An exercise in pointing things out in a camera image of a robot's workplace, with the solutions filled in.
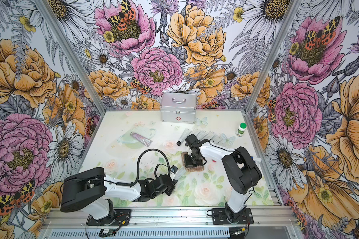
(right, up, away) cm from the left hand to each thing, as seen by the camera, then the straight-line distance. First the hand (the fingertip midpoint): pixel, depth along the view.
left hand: (172, 182), depth 86 cm
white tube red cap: (+25, +11, +6) cm, 28 cm away
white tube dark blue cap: (+31, +23, +19) cm, 43 cm away
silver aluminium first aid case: (+3, +45, +25) cm, 52 cm away
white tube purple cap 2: (+26, +25, +19) cm, 41 cm away
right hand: (+9, +7, +3) cm, 12 cm away
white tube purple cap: (+15, +28, +23) cm, 39 cm away
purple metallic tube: (-19, +22, +16) cm, 33 cm away
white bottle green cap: (+44, +30, +14) cm, 55 cm away
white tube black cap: (+18, +26, +21) cm, 38 cm away
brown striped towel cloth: (+11, +7, +1) cm, 13 cm away
